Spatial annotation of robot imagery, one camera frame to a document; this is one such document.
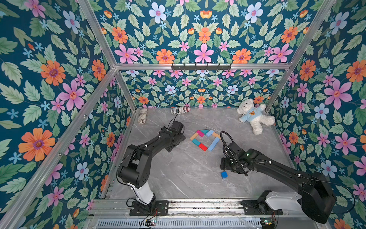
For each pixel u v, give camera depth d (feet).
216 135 3.35
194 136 3.36
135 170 1.53
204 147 3.17
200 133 3.43
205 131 3.41
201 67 3.06
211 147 3.15
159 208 2.41
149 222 2.36
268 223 2.33
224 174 2.80
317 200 1.33
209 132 3.38
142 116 3.64
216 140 3.34
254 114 3.43
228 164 2.38
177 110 3.77
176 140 2.22
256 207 2.35
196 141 3.25
